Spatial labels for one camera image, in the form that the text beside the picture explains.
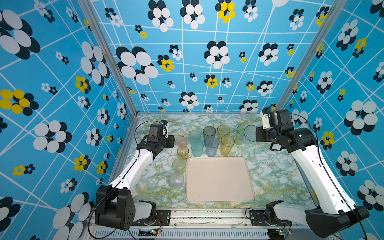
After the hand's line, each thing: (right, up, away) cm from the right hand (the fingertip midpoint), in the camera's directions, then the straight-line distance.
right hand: (259, 131), depth 73 cm
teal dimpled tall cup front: (-31, -11, +23) cm, 40 cm away
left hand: (-45, -4, +13) cm, 47 cm away
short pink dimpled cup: (-41, -7, +27) cm, 49 cm away
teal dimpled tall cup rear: (-32, -4, +26) cm, 42 cm away
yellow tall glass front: (-12, -8, +21) cm, 25 cm away
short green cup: (-42, -22, +18) cm, 51 cm away
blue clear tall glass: (-6, 0, -4) cm, 7 cm away
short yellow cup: (-40, -14, +24) cm, 49 cm away
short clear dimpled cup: (-43, -29, +13) cm, 53 cm away
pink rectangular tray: (-18, -30, +16) cm, 38 cm away
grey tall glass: (-23, -1, +24) cm, 33 cm away
